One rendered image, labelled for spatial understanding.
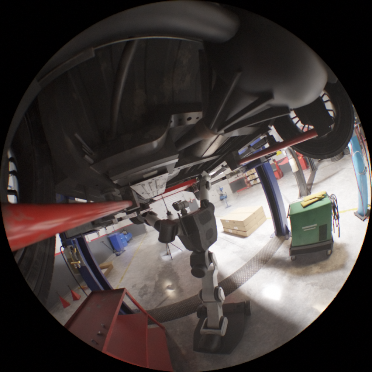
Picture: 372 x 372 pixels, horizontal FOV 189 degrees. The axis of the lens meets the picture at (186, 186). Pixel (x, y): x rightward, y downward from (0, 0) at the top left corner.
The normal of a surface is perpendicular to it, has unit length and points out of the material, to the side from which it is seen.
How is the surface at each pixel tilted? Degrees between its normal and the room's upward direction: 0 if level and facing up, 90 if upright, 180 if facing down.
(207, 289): 34
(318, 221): 86
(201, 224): 89
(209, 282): 47
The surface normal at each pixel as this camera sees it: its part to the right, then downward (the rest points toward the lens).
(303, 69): -0.14, 0.94
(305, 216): -0.81, 0.19
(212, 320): -0.52, -0.72
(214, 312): -0.53, -0.57
